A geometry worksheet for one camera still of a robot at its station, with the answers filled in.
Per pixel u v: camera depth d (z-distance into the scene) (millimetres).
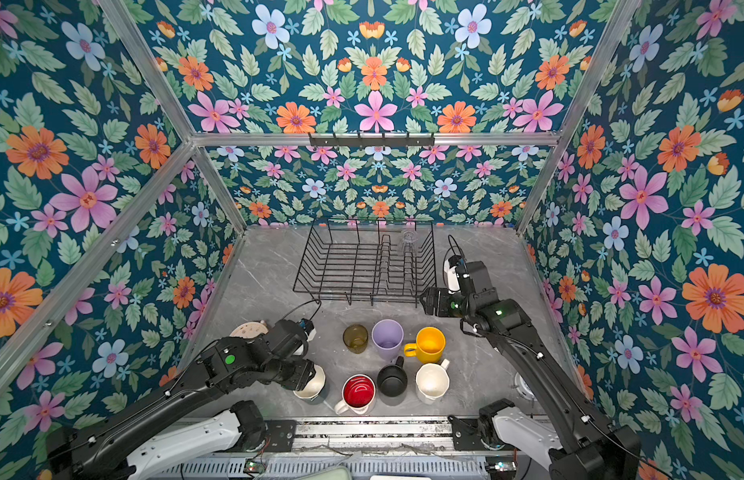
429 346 884
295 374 638
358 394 765
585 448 377
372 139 919
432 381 815
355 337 884
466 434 734
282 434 735
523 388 782
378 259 1069
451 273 690
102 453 399
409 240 1057
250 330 900
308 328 677
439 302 662
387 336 841
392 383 821
